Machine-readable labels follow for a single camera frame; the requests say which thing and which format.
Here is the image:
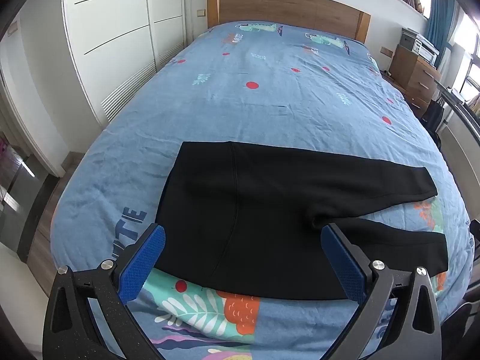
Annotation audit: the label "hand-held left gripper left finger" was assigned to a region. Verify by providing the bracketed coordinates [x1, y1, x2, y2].
[42, 223, 166, 360]

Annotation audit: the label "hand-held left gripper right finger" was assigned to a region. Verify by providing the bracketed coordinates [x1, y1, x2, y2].
[320, 223, 443, 360]

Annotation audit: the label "black pants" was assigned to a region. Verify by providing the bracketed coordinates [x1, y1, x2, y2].
[154, 140, 449, 301]

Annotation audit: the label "black bag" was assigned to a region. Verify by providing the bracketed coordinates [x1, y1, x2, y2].
[424, 99, 445, 132]

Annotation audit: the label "blue printed bed sheet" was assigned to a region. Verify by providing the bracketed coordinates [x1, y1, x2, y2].
[50, 20, 475, 360]

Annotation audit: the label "wooden dresser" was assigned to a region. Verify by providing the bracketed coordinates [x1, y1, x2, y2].
[389, 44, 441, 115]

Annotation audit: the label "grey printer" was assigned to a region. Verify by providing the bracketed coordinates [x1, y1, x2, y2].
[399, 28, 439, 64]

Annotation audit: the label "white wardrobe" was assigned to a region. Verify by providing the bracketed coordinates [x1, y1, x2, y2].
[62, 0, 188, 122]

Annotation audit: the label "window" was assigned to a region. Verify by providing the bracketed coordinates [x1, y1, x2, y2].
[450, 15, 480, 102]

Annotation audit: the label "blue curtain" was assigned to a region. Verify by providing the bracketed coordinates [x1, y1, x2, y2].
[425, 0, 460, 70]

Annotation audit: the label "wooden headboard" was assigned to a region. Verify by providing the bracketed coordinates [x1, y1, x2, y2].
[207, 0, 371, 43]

